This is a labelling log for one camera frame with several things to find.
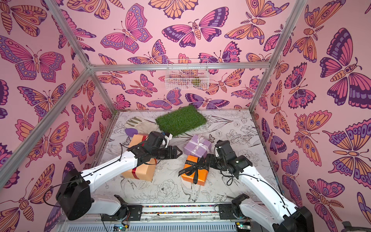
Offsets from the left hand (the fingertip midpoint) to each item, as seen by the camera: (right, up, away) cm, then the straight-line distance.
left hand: (180, 153), depth 80 cm
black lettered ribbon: (+12, -6, +2) cm, 14 cm away
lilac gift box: (+6, +3, +12) cm, 14 cm away
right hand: (+16, -4, -1) cm, 16 cm away
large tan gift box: (-19, -9, -4) cm, 21 cm away
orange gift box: (+12, -11, 0) cm, 17 cm away
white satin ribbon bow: (+12, +5, +12) cm, 17 cm away
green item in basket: (+10, +43, +14) cm, 47 cm away
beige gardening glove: (-31, +15, +31) cm, 46 cm away
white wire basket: (+4, +49, +15) cm, 52 cm away
